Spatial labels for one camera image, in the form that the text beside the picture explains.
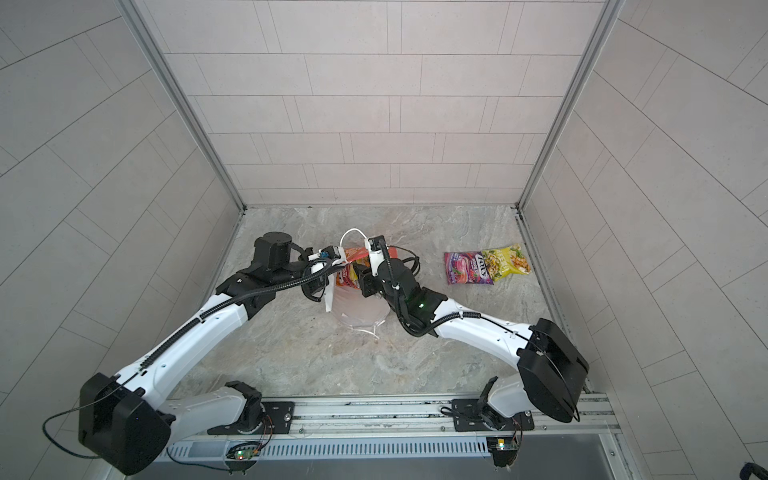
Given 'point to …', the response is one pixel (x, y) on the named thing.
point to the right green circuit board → (495, 443)
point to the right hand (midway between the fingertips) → (358, 265)
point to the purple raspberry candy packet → (467, 268)
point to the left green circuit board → (247, 453)
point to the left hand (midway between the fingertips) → (347, 260)
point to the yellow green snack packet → (506, 260)
